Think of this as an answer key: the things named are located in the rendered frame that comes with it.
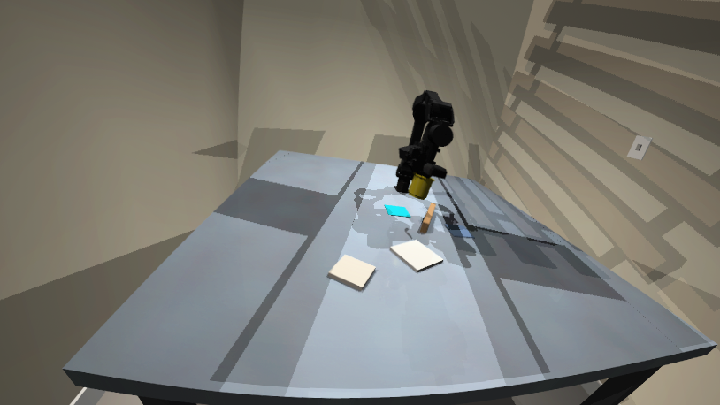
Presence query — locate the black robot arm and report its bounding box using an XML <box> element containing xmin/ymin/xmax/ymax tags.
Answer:
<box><xmin>394</xmin><ymin>90</ymin><xmax>455</xmax><ymax>193</ymax></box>

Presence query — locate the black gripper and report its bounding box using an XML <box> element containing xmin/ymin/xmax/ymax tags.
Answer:
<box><xmin>408</xmin><ymin>140</ymin><xmax>447</xmax><ymax>180</ymax></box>

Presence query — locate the yellow cup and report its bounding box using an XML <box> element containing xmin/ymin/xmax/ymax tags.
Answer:
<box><xmin>409</xmin><ymin>172</ymin><xmax>434</xmax><ymax>200</ymax></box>

